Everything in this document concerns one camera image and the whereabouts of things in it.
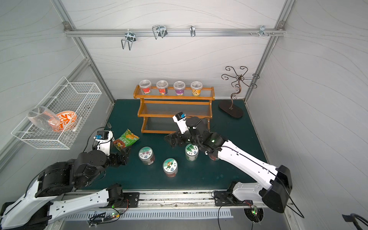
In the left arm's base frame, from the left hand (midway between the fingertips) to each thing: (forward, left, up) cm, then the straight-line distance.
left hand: (123, 147), depth 61 cm
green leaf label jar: (+8, -30, -21) cm, 38 cm away
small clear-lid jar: (+37, -13, +5) cm, 39 cm away
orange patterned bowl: (+13, +30, +3) cm, 32 cm away
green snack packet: (+18, +13, -26) cm, 34 cm away
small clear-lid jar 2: (+37, -23, +4) cm, 43 cm away
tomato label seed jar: (+8, -44, -28) cm, 53 cm away
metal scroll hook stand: (+51, -59, -27) cm, 82 cm away
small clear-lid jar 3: (+36, -32, +5) cm, 49 cm away
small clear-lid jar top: (+37, -3, +5) cm, 37 cm away
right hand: (+10, -20, -4) cm, 23 cm away
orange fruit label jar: (-1, -18, -21) cm, 28 cm away
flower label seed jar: (+5, -4, -21) cm, 22 cm away
